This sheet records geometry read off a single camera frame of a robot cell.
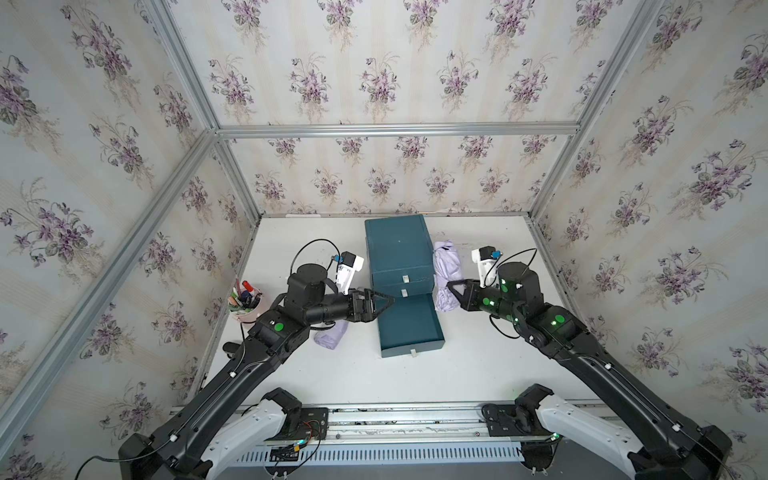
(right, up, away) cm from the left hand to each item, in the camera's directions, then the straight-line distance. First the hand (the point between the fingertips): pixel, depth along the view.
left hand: (387, 305), depth 65 cm
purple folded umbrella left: (-17, -14, +19) cm, 29 cm away
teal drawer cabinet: (+4, +7, +14) cm, 16 cm away
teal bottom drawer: (+6, -10, +21) cm, 24 cm away
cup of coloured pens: (-41, -3, +18) cm, 45 cm away
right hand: (+17, +3, +7) cm, 19 cm away
